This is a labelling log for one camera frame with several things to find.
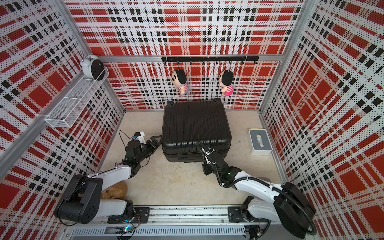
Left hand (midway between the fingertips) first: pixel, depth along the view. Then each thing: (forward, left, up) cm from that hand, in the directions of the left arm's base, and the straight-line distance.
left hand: (164, 139), depth 88 cm
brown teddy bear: (-28, +20, -4) cm, 35 cm away
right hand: (-12, -25, -5) cm, 28 cm away
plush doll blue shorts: (+30, -9, +21) cm, 38 cm away
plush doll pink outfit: (+32, -38, +19) cm, 53 cm away
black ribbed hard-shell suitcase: (+4, -13, +9) cm, 17 cm away
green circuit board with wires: (-44, +13, -12) cm, 47 cm away
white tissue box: (+3, -61, -8) cm, 61 cm away
